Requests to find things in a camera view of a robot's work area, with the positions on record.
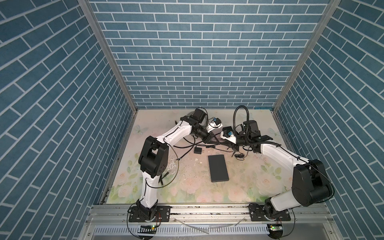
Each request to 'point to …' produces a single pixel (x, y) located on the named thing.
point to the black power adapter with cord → (198, 150)
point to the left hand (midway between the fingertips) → (217, 141)
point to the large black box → (218, 168)
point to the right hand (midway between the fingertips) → (221, 138)
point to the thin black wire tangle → (241, 156)
